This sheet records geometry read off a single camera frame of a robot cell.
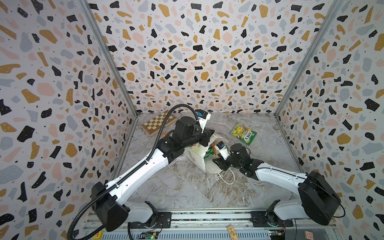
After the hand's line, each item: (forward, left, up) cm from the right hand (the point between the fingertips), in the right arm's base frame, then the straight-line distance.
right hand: (216, 157), depth 85 cm
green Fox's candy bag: (+4, +4, -1) cm, 6 cm away
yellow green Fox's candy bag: (+24, -21, -8) cm, 33 cm away
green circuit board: (-36, +33, -10) cm, 50 cm away
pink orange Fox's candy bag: (+5, 0, -6) cm, 8 cm away
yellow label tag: (-37, +55, -8) cm, 66 cm away
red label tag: (-34, -43, -11) cm, 56 cm away
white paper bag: (-2, +11, +8) cm, 14 cm away
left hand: (+1, +1, +23) cm, 23 cm away
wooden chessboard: (+29, +44, -6) cm, 53 cm away
